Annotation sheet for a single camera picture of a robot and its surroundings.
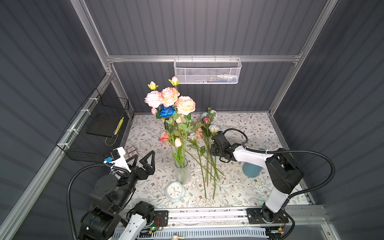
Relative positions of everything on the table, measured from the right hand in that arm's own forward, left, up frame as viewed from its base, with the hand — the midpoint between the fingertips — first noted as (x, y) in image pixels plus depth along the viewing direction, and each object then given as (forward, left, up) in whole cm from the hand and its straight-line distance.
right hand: (214, 149), depth 94 cm
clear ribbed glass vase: (-18, +18, +7) cm, 27 cm away
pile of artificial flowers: (+17, +4, 0) cm, 17 cm away
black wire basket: (-3, +58, +28) cm, 65 cm away
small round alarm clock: (-25, +23, -1) cm, 34 cm away
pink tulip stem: (-11, +19, +25) cm, 33 cm away
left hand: (-21, +30, +32) cm, 48 cm away
